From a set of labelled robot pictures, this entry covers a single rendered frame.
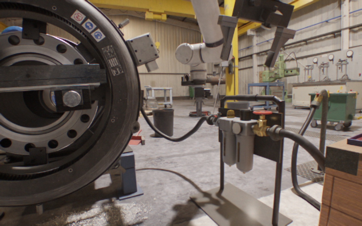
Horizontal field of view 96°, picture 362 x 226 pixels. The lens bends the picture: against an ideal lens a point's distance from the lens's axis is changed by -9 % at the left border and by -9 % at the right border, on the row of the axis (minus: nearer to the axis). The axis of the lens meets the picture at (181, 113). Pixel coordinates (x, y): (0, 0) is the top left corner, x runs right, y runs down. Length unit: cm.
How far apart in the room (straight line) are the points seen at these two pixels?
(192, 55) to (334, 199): 65
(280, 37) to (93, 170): 70
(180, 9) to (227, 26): 1276
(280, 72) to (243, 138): 1064
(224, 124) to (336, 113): 257
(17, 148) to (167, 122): 184
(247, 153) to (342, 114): 256
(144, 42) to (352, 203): 75
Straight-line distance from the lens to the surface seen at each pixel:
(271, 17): 46
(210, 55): 77
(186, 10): 1332
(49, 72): 65
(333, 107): 330
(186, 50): 79
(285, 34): 54
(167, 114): 238
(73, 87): 59
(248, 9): 47
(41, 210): 93
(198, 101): 89
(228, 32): 47
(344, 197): 49
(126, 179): 112
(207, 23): 69
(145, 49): 74
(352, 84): 608
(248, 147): 82
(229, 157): 90
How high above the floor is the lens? 58
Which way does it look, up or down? 6 degrees down
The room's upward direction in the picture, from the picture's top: 2 degrees counter-clockwise
